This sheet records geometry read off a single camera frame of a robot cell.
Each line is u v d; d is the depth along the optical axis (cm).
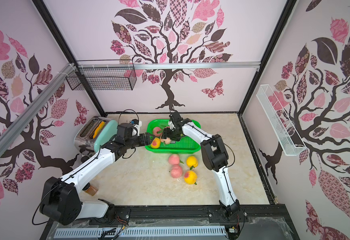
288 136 74
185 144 100
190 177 81
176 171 83
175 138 90
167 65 92
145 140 73
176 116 81
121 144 63
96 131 87
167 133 87
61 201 40
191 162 88
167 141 94
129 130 65
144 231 70
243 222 68
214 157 57
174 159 88
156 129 103
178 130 74
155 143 93
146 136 75
